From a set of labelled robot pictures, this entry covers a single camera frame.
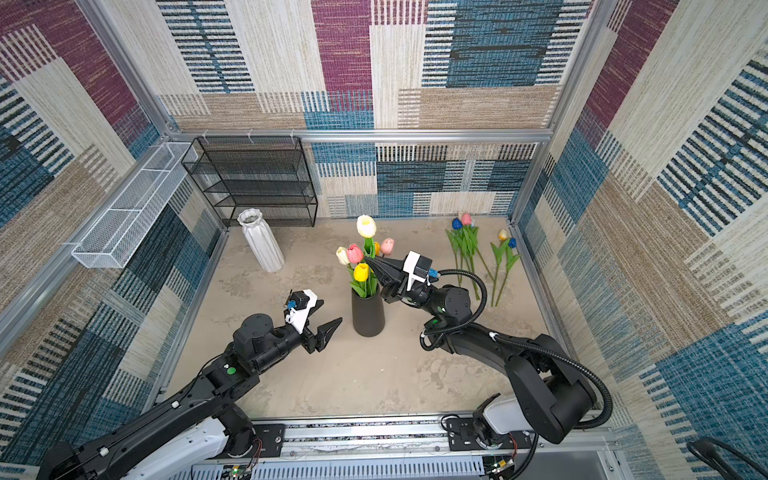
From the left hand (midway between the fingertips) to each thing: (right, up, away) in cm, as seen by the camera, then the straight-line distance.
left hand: (331, 307), depth 73 cm
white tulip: (+3, +13, -3) cm, 13 cm away
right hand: (+9, +12, -10) cm, 18 cm away
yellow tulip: (+8, +9, -6) cm, 13 cm away
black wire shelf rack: (-29, +41, +35) cm, 61 cm away
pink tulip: (+6, +13, -5) cm, 15 cm away
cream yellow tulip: (+53, +12, +35) cm, 65 cm away
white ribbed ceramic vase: (-25, +17, +20) cm, 36 cm away
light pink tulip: (+14, +15, -1) cm, 20 cm away
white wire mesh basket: (-50, +17, -2) cm, 53 cm away
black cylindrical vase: (+8, -5, +15) cm, 18 cm away
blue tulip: (+39, +23, +38) cm, 60 cm away
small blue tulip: (+57, +10, +34) cm, 67 cm away
